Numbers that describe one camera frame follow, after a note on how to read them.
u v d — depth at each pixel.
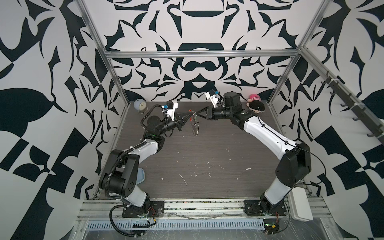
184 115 0.73
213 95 0.71
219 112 0.68
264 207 0.67
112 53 0.91
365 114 0.55
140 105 1.08
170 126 0.71
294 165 0.45
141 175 0.82
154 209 0.74
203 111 0.73
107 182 0.40
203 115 0.73
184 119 0.74
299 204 0.72
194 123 0.74
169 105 0.67
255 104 1.09
